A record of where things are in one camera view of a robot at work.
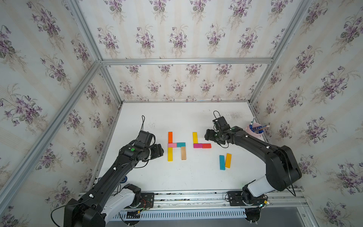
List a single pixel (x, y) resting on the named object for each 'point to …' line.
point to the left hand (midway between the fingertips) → (160, 153)
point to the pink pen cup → (250, 131)
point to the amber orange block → (228, 161)
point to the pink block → (172, 145)
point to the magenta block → (198, 145)
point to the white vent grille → (185, 214)
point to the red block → (206, 145)
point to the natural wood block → (183, 153)
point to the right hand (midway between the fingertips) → (211, 137)
